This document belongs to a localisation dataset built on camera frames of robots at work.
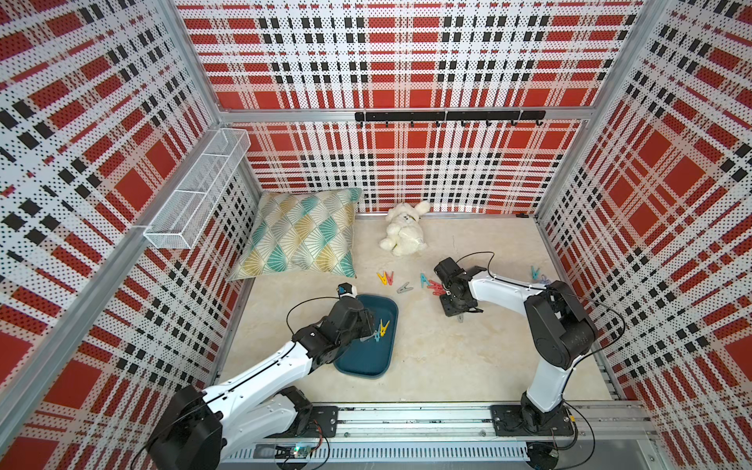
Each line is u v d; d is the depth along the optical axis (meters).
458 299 0.75
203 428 0.39
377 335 0.88
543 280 0.93
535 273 1.02
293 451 0.69
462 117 0.89
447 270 0.77
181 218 0.70
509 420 0.73
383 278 1.01
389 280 1.01
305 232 0.94
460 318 0.91
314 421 0.73
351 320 0.63
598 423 0.75
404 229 1.03
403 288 0.99
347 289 0.75
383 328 0.89
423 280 1.01
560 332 0.49
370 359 0.83
